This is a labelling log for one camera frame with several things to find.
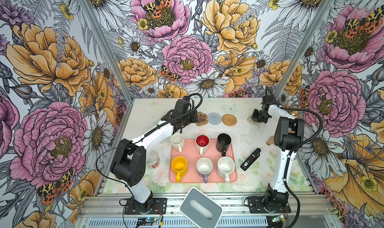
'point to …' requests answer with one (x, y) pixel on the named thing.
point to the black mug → (224, 140)
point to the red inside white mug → (202, 142)
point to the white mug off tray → (177, 139)
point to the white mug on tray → (225, 166)
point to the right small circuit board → (278, 218)
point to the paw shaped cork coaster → (202, 119)
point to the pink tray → (189, 166)
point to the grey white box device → (201, 210)
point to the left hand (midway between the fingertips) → (196, 118)
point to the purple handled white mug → (204, 166)
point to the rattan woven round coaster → (229, 120)
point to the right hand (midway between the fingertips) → (254, 121)
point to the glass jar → (153, 159)
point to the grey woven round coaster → (214, 118)
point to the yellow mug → (179, 165)
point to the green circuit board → (146, 221)
